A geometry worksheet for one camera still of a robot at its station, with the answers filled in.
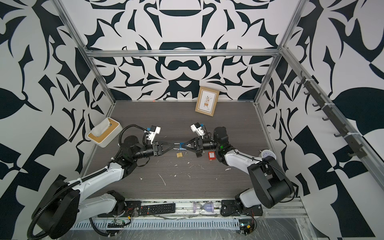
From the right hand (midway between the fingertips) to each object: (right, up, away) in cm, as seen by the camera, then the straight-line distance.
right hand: (184, 149), depth 71 cm
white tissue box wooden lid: (-47, +9, +28) cm, 56 cm away
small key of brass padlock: (0, -7, +21) cm, 22 cm away
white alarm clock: (+49, -6, +20) cm, 53 cm away
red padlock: (+16, -8, +20) cm, 27 cm away
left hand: (-4, +3, 0) cm, 5 cm away
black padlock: (+8, -8, +21) cm, 23 cm away
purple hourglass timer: (+11, -28, +2) cm, 30 cm away
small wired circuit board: (-30, -34, -1) cm, 45 cm away
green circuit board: (+29, -36, 0) cm, 46 cm away
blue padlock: (-1, +1, +1) cm, 2 cm away
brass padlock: (-4, -7, +21) cm, 23 cm away
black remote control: (-16, -29, +2) cm, 33 cm away
